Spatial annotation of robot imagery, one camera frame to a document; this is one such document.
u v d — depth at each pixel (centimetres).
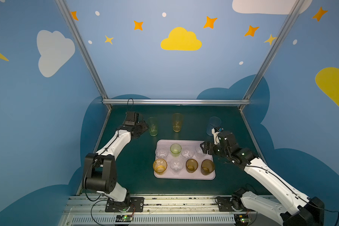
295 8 70
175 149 93
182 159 87
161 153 93
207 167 85
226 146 59
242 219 71
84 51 85
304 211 40
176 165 88
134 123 71
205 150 71
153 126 98
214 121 95
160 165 87
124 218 70
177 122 99
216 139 64
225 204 74
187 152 89
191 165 86
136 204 75
